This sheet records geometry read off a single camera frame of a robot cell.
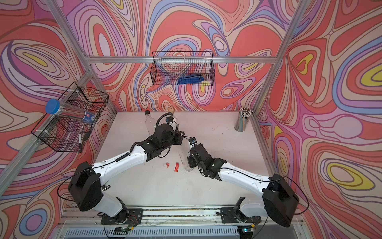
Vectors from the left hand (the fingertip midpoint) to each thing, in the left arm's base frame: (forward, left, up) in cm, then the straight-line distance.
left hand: (185, 134), depth 82 cm
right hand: (-9, -4, -10) cm, 14 cm away
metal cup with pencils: (+18, -38, -2) cm, 42 cm away
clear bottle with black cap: (+10, +22, -1) cm, 24 cm away
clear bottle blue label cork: (-7, +1, -6) cm, 9 cm away
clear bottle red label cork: (+41, +13, -21) cm, 48 cm away
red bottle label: (-9, +5, -20) cm, 23 cm away
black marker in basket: (-10, +51, +5) cm, 52 cm away
